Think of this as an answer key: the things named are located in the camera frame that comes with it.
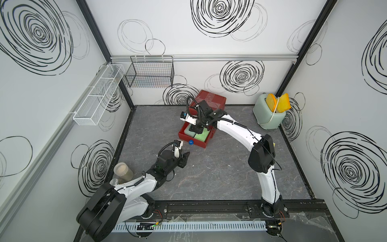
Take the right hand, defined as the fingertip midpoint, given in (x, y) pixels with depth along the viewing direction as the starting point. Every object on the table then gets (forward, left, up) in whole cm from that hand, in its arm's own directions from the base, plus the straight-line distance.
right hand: (192, 123), depth 88 cm
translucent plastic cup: (-28, +34, -6) cm, 44 cm away
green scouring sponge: (-4, -6, -8) cm, 10 cm away
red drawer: (-11, -4, -3) cm, 12 cm away
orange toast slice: (+17, -49, +4) cm, 52 cm away
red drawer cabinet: (+14, -14, +4) cm, 20 cm away
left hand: (-14, +4, -8) cm, 17 cm away
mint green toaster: (+12, -46, -5) cm, 48 cm away
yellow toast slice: (+16, -57, +2) cm, 59 cm away
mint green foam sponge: (-4, +3, -2) cm, 5 cm away
